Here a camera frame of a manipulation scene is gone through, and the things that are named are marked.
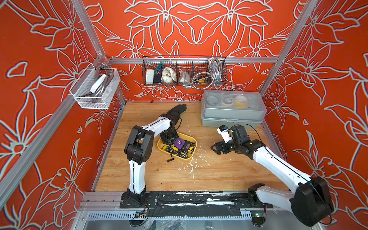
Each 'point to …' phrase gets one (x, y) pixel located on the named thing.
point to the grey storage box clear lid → (231, 108)
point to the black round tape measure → (183, 153)
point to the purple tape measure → (179, 143)
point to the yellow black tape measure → (169, 148)
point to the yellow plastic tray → (190, 145)
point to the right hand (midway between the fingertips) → (215, 144)
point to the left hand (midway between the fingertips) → (172, 139)
